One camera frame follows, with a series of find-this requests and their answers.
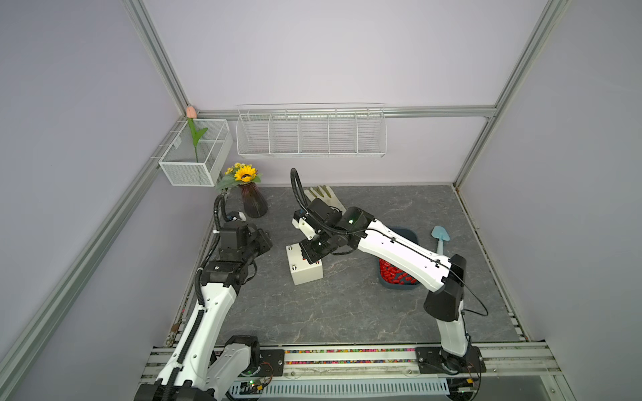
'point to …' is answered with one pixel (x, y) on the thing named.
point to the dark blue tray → (411, 235)
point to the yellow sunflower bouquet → (237, 175)
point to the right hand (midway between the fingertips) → (303, 253)
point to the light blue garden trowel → (441, 234)
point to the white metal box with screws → (303, 271)
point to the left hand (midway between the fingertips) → (265, 236)
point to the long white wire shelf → (311, 129)
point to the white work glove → (325, 194)
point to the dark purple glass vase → (254, 203)
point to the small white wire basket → (197, 153)
